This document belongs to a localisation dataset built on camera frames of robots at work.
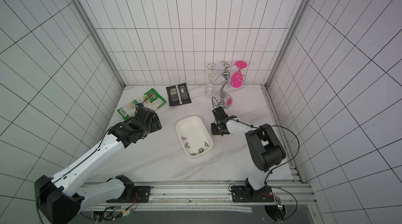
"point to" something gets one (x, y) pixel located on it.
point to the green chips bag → (151, 98)
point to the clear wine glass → (210, 89)
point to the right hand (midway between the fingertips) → (211, 129)
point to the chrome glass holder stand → (223, 100)
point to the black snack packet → (178, 94)
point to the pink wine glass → (236, 78)
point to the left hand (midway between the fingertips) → (151, 126)
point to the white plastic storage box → (194, 137)
